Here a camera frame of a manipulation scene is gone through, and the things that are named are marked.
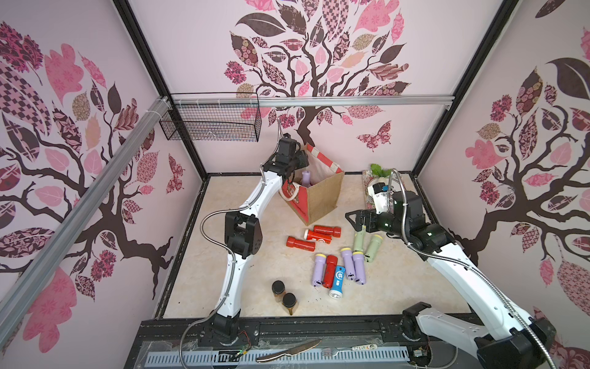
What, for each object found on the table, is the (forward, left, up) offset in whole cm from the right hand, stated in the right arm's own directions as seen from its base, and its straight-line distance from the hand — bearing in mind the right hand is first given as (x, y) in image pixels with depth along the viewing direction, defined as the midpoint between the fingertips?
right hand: (356, 211), depth 74 cm
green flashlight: (+3, -6, -24) cm, 25 cm away
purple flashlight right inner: (-5, +1, -22) cm, 23 cm away
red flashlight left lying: (0, +15, -24) cm, 28 cm away
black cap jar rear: (-19, +27, -16) cm, 37 cm away
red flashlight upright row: (-10, +8, -23) cm, 26 cm away
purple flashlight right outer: (-10, -3, -23) cm, 25 cm away
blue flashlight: (-19, +7, -23) cm, 30 cm away
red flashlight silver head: (+4, +15, -22) cm, 27 cm away
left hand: (+31, +18, -3) cm, 36 cm away
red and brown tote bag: (+14, +13, -4) cm, 19 cm away
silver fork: (-36, +11, -27) cm, 46 cm away
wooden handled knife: (-36, +23, -24) cm, 49 cm away
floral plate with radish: (+33, -30, -24) cm, 51 cm away
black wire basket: (+44, +55, +10) cm, 71 cm away
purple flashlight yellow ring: (-10, +12, -23) cm, 28 cm away
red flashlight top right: (+6, +4, -23) cm, 24 cm away
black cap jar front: (-23, +23, -16) cm, 36 cm away
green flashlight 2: (-2, -11, -24) cm, 26 cm away
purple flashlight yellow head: (+29, +16, -14) cm, 36 cm away
